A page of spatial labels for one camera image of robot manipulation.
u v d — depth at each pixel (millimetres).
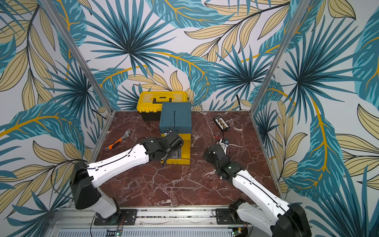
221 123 1101
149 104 1010
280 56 858
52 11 685
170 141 584
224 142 701
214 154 595
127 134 1040
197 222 728
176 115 886
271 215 415
